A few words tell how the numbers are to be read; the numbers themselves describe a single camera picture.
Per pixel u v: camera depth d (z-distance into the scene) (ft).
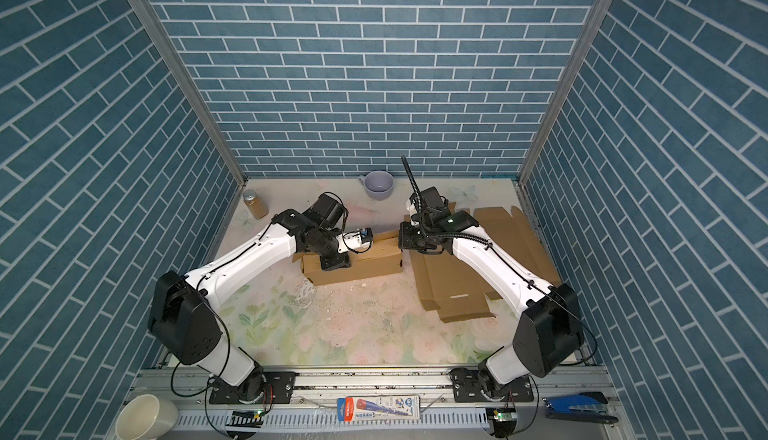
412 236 2.37
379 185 3.77
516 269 1.56
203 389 2.31
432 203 2.07
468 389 2.41
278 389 2.41
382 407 2.32
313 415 2.32
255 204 3.43
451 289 3.00
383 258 2.70
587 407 2.27
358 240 2.40
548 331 1.38
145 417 2.16
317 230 1.98
